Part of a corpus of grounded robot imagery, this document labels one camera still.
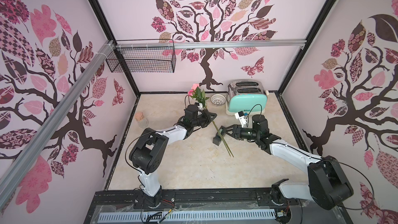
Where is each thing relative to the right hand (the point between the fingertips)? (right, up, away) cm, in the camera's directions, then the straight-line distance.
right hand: (224, 130), depth 80 cm
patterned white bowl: (0, +18, +34) cm, 39 cm away
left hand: (-3, +7, +8) cm, 11 cm away
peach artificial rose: (-12, +18, +10) cm, 24 cm away
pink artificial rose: (-18, +21, +13) cm, 31 cm away
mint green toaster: (+18, +19, +18) cm, 32 cm away
